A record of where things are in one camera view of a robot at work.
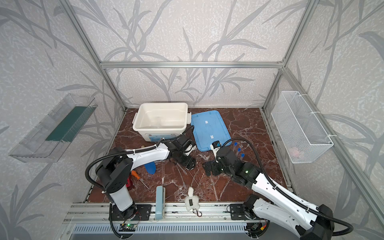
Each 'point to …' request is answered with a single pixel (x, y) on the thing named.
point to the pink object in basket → (295, 153)
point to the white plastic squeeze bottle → (191, 201)
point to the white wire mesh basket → (304, 138)
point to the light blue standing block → (160, 203)
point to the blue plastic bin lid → (208, 127)
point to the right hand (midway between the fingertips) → (210, 157)
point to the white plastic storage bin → (156, 121)
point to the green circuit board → (127, 227)
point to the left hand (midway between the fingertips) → (192, 159)
